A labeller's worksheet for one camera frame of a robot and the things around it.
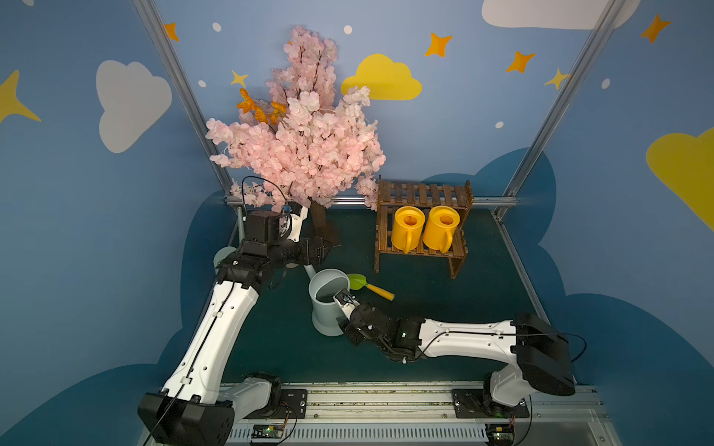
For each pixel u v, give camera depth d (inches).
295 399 29.8
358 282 38.7
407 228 32.2
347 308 26.5
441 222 32.4
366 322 22.2
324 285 29.3
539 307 38.7
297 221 25.1
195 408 14.3
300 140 28.9
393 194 35.8
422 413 29.4
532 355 16.4
